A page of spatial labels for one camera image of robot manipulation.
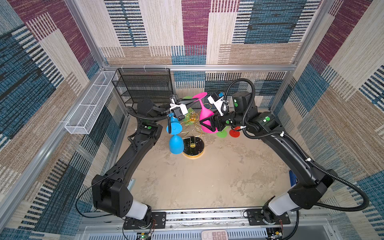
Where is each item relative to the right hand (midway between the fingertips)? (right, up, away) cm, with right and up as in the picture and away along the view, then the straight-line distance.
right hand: (206, 121), depth 66 cm
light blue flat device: (-39, -34, +17) cm, 55 cm away
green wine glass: (-8, +1, +12) cm, 14 cm away
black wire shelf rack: (-46, +27, +39) cm, 66 cm away
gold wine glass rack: (-5, -15, +32) cm, 36 cm away
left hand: (-4, +10, -7) cm, 13 cm away
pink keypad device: (+4, -52, +3) cm, 52 cm away
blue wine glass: (-14, -3, +5) cm, 15 cm away
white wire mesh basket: (-71, +3, +26) cm, 76 cm away
